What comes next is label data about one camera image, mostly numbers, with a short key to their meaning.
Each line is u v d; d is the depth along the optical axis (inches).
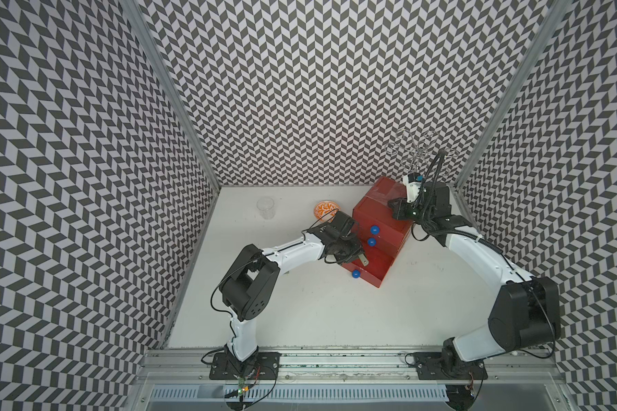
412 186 29.6
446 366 26.3
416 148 41.4
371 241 34.0
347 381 28.0
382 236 32.5
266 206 42.8
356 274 34.7
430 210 25.3
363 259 33.9
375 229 32.1
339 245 30.0
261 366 28.3
